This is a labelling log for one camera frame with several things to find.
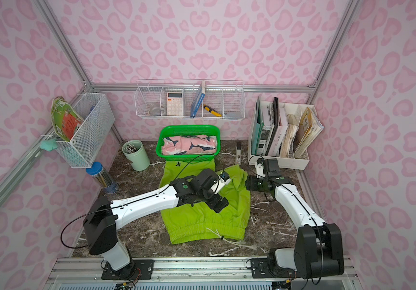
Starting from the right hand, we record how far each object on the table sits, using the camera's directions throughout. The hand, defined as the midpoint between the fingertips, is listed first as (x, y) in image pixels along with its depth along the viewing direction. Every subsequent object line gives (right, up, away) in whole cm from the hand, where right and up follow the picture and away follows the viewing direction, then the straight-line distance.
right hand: (251, 181), depth 87 cm
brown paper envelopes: (+30, +27, +3) cm, 40 cm away
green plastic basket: (-43, +28, +30) cm, 60 cm away
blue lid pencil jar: (-71, +2, -1) cm, 71 cm away
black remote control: (-3, +13, +20) cm, 25 cm away
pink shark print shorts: (-32, +18, +13) cm, 39 cm away
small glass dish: (-49, +36, +7) cm, 61 cm away
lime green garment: (-26, -19, -4) cm, 32 cm away
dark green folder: (+3, +25, -1) cm, 25 cm away
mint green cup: (-59, +13, +8) cm, 61 cm away
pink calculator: (-39, +39, +8) cm, 56 cm away
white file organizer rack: (+14, +24, -1) cm, 27 cm away
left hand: (-14, -4, -8) cm, 17 cm away
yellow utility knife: (-19, +36, +10) cm, 42 cm away
